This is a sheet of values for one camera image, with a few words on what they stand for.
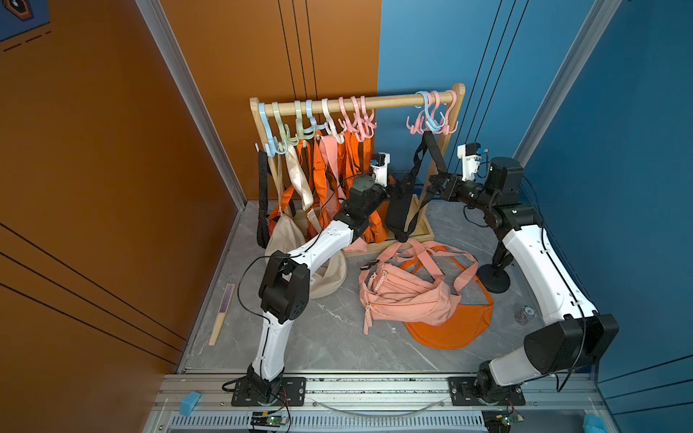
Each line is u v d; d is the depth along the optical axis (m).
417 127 0.74
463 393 0.72
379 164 0.71
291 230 0.87
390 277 0.89
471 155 0.62
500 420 0.70
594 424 0.66
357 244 0.91
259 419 0.72
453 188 0.62
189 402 0.71
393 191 0.74
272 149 0.68
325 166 0.77
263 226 0.88
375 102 0.65
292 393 0.74
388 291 0.88
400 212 1.05
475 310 0.88
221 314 0.87
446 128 0.71
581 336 0.40
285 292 0.53
